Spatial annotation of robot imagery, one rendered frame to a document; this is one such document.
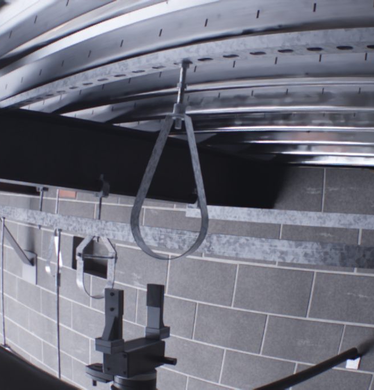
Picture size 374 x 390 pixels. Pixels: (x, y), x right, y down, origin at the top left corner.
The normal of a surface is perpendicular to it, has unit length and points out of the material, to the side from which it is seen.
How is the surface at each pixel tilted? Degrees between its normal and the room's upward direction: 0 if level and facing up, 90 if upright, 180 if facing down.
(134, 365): 88
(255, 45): 90
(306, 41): 90
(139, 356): 88
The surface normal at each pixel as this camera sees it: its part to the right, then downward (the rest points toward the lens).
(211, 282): -0.70, -0.10
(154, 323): -0.41, -0.07
